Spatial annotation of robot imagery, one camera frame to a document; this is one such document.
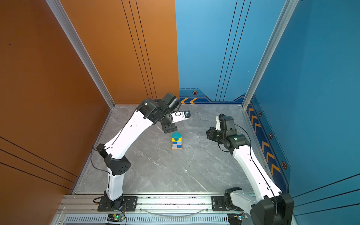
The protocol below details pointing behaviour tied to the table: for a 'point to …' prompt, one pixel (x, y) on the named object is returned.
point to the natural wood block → (176, 148)
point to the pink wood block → (178, 144)
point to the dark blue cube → (174, 142)
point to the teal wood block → (176, 135)
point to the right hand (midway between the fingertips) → (206, 132)
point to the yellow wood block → (179, 139)
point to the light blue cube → (179, 142)
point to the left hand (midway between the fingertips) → (172, 119)
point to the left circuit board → (115, 217)
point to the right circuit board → (241, 217)
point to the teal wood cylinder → (176, 139)
